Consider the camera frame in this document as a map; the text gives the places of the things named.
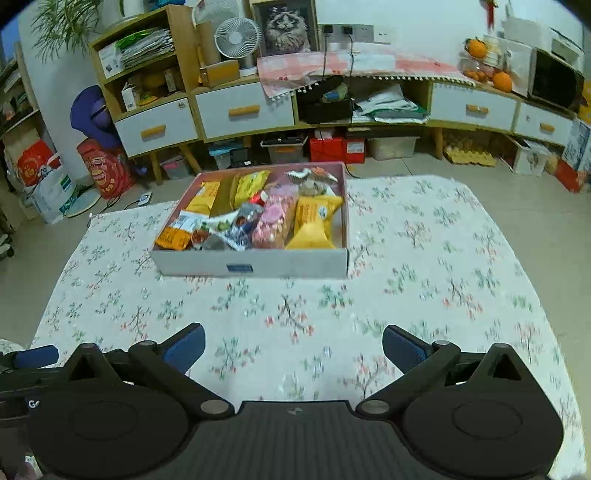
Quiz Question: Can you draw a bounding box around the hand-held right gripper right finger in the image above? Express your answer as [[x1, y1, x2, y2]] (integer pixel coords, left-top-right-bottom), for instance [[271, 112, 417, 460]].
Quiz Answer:
[[355, 324, 530, 418]]

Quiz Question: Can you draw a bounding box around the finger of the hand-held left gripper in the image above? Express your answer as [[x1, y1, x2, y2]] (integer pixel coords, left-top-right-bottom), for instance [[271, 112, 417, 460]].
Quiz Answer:
[[14, 345, 60, 368]]

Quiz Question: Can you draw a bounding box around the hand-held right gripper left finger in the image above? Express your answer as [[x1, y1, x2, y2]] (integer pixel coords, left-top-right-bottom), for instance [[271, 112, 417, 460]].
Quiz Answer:
[[62, 323, 236, 418]]

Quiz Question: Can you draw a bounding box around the orange snack packet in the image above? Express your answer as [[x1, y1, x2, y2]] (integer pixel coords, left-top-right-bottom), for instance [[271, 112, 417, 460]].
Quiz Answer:
[[155, 223, 195, 252]]

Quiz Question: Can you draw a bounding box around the white nut-print packet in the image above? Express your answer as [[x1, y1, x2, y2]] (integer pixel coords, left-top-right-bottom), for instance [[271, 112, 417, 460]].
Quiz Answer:
[[178, 210, 241, 251]]

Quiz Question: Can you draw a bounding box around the pink cardboard box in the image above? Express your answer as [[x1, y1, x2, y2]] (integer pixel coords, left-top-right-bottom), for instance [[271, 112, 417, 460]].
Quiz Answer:
[[150, 161, 350, 280]]

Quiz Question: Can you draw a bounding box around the small blue-white packet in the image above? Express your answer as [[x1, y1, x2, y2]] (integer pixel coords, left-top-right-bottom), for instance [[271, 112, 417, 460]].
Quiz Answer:
[[230, 203, 265, 251]]

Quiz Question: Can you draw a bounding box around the yellow snack packet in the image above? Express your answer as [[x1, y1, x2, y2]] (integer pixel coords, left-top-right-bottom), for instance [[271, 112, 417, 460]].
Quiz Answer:
[[286, 196, 345, 250], [187, 181, 222, 216]]

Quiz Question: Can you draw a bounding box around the pink clear snack packet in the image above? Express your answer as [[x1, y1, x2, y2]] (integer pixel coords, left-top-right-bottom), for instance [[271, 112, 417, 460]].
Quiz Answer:
[[252, 194, 296, 248]]

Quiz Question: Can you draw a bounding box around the yellow packet orange label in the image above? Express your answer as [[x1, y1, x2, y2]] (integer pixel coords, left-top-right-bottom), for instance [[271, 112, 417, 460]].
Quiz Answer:
[[234, 171, 271, 209]]

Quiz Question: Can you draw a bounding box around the grey-white packet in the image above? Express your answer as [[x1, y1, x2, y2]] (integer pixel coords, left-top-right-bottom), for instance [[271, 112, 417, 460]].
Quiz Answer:
[[285, 167, 341, 198]]

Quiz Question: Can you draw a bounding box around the white-red shopping bag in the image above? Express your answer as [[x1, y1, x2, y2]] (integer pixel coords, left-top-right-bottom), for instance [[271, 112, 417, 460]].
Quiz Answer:
[[16, 141, 80, 225]]

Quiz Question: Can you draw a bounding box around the clear storage bin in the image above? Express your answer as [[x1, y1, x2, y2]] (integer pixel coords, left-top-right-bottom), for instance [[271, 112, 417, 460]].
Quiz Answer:
[[208, 142, 232, 170], [159, 154, 193, 181], [369, 135, 419, 161], [261, 137, 309, 164]]

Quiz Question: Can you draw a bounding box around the red printed bag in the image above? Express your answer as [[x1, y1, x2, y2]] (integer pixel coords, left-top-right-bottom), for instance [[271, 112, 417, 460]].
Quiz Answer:
[[76, 137, 136, 200]]

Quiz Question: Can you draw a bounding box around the yellow egg carton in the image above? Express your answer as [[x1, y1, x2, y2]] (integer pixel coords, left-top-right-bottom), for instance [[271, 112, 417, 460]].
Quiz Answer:
[[442, 142, 498, 168]]

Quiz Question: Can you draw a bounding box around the low wooden TV cabinet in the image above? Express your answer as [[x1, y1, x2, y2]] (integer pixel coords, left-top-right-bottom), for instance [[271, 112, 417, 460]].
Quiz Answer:
[[191, 69, 578, 160]]

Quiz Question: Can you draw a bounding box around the white printed storage cube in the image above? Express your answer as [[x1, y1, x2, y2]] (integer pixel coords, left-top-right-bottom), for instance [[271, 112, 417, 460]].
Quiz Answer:
[[505, 135, 553, 177]]

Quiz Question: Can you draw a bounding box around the metal storage rack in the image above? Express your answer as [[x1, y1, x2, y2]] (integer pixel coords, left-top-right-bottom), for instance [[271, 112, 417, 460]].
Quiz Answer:
[[0, 44, 44, 139]]

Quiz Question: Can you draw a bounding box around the red gift box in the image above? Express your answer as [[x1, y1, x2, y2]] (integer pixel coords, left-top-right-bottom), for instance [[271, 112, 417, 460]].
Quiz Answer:
[[554, 159, 590, 195]]

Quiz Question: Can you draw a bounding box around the pile of papers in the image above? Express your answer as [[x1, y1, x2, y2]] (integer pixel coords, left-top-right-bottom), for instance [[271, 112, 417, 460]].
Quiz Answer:
[[353, 89, 431, 124]]

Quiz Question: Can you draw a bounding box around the purple plush toy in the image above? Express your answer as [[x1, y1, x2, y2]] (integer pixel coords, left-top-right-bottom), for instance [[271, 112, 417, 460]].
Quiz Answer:
[[70, 85, 122, 149]]

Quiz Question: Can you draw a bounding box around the black set-top box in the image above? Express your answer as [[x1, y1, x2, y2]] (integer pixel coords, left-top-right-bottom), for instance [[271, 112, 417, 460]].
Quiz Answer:
[[295, 95, 355, 125]]

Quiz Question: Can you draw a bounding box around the small white box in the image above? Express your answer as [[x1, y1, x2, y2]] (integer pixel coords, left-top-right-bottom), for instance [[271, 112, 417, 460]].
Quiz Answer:
[[121, 82, 140, 112]]

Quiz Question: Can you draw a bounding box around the white-blue carton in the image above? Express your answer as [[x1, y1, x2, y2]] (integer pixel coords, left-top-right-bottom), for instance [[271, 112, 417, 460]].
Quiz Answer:
[[561, 117, 591, 172]]

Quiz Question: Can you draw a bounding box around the brown cardboard box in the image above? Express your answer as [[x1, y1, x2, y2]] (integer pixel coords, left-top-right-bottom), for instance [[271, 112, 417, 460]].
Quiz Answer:
[[199, 60, 242, 89]]

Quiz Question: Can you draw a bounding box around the pink table runner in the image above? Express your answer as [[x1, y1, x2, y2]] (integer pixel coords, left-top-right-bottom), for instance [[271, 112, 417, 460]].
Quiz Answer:
[[256, 50, 477, 101]]

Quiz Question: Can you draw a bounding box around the tall wooden shelf cabinet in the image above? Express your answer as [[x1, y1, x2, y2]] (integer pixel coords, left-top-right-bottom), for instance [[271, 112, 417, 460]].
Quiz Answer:
[[89, 7, 204, 185]]

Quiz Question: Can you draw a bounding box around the stack of papers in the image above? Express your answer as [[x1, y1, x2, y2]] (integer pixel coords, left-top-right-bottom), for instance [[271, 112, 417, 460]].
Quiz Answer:
[[115, 28, 176, 71]]

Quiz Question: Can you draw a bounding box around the black microwave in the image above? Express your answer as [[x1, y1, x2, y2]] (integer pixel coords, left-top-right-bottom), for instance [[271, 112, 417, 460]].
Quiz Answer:
[[527, 47, 586, 113]]

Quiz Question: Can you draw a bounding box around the white desk fan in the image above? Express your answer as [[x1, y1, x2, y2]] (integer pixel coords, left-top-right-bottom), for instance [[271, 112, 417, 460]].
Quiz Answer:
[[213, 17, 260, 71]]

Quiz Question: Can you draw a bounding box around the green potted plant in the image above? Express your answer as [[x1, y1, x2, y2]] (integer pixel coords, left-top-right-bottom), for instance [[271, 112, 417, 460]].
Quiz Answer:
[[30, 0, 103, 63]]

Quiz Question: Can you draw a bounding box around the framed cat picture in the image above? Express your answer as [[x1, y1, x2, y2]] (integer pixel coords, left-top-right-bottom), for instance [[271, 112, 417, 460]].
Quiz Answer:
[[250, 0, 320, 58]]

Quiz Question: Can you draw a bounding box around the white drawer yellow handle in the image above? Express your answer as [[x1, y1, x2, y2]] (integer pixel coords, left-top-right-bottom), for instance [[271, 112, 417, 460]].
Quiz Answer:
[[196, 82, 296, 139], [512, 102, 575, 146], [429, 84, 518, 132], [115, 98, 199, 158]]

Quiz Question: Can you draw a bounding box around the white wall socket strip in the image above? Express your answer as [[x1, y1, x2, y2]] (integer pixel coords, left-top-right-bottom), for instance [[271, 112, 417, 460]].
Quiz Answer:
[[320, 22, 399, 45]]

